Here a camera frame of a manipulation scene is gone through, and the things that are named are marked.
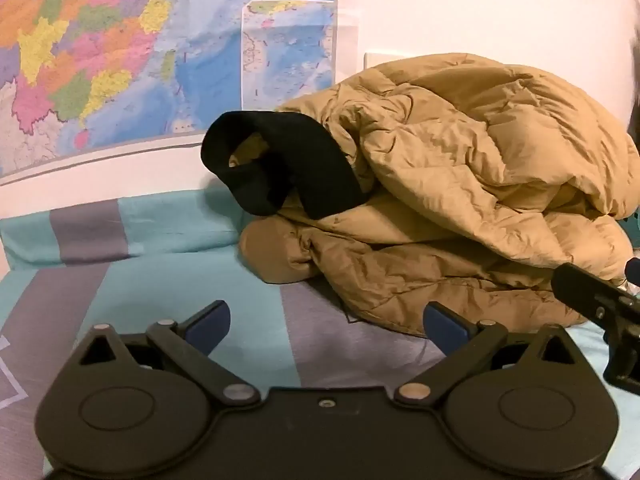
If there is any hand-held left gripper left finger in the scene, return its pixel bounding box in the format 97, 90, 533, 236
79, 300, 262, 407

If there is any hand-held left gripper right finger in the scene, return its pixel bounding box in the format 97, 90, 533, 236
394, 301, 583, 405

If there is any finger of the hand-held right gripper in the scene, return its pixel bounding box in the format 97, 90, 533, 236
551, 262, 640, 321

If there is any tan puffer jacket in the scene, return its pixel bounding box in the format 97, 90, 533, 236
200, 51, 640, 338

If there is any teal and grey bed sheet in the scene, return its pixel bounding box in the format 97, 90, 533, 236
0, 190, 640, 480

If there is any white wall outlet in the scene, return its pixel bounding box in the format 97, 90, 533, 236
363, 51, 396, 71

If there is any colourful wall map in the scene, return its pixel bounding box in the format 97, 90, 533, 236
0, 0, 341, 186

